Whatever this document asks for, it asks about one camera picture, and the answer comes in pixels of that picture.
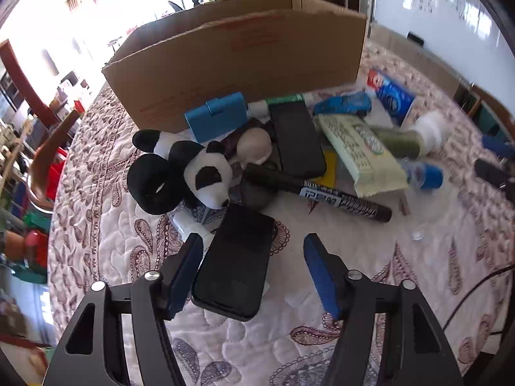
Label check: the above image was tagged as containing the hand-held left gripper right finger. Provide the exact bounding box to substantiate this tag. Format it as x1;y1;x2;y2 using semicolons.
304;233;463;386

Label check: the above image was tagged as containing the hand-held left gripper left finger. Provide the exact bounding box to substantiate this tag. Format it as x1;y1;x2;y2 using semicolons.
42;233;206;386

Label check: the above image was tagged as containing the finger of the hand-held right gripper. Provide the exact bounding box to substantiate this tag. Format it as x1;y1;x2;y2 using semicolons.
481;134;515;158
474;159;515;190

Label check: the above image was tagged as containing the black smartphone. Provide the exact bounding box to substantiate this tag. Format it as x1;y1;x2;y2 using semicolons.
267;100;327;178
190;203;276;322

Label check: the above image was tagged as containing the brown cardboard box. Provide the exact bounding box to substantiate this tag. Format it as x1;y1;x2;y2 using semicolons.
101;0;369;133

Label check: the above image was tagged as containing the paisley quilted tablecloth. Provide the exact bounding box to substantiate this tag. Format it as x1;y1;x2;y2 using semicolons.
47;36;515;386

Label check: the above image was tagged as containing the white plastic clip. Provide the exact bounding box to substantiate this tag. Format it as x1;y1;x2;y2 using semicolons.
171;211;216;250

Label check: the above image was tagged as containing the white tube with blue cap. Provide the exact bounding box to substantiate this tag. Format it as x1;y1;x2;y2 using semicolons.
398;160;444;190

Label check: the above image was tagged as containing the black marker pen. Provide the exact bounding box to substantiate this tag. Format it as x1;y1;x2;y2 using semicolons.
242;163;393;224

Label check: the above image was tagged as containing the grey brown stone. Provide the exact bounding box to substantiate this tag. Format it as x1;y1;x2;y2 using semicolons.
240;180;279;210

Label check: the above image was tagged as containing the panda plush toy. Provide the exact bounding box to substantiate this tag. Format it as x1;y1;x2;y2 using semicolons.
126;129;234;215

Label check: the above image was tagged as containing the red and blue toothpaste tube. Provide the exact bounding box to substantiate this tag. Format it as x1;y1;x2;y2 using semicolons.
365;68;417;125

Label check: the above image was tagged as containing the pale green wet wipes pack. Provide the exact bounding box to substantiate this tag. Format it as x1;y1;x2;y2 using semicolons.
314;113;410;198

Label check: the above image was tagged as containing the beige round ball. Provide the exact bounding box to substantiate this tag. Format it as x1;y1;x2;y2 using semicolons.
236;129;273;165

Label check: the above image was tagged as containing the whiteboard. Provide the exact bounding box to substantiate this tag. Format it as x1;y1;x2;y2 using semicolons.
370;0;503;73

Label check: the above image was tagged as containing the blue plastic case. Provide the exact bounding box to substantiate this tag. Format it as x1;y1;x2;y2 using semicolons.
184;92;248;143

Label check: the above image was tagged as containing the blue toy car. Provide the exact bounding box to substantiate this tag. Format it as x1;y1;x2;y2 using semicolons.
313;92;373;118

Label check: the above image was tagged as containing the red plastic stool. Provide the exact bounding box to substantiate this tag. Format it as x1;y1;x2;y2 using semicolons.
45;148;68;202

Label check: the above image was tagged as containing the green and white tube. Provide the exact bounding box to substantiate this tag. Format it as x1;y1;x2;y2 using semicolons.
246;92;318;115

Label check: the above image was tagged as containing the wooden chair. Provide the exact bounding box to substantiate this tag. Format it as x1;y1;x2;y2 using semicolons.
26;108;81;212

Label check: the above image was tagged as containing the black cable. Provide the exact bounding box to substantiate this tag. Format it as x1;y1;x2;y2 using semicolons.
440;263;515;332

